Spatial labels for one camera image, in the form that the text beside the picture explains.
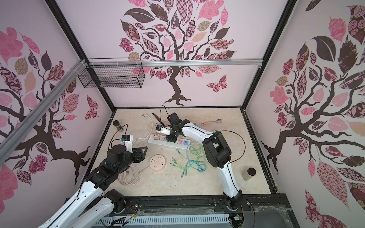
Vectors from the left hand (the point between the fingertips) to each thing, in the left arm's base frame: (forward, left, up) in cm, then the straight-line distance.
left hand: (143, 151), depth 76 cm
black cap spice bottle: (+26, +26, -7) cm, 37 cm away
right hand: (+18, -11, -9) cm, 23 cm away
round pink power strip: (0, -5, -14) cm, 15 cm away
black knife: (+39, 0, -16) cm, 42 cm away
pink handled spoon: (+34, -49, -15) cm, 61 cm away
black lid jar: (-10, -58, -9) cm, 59 cm away
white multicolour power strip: (+13, -21, -13) cm, 28 cm away
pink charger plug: (+16, -3, -9) cm, 19 cm away
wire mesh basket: (+50, +21, +18) cm, 57 cm away
